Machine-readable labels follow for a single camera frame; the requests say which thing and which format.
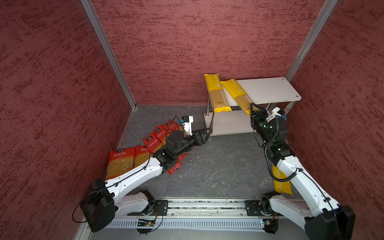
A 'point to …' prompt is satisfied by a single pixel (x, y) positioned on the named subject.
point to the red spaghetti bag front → (153, 142)
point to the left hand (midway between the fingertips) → (210, 133)
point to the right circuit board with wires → (271, 226)
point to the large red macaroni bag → (120, 161)
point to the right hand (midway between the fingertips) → (246, 108)
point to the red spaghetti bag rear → (170, 126)
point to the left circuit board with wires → (145, 222)
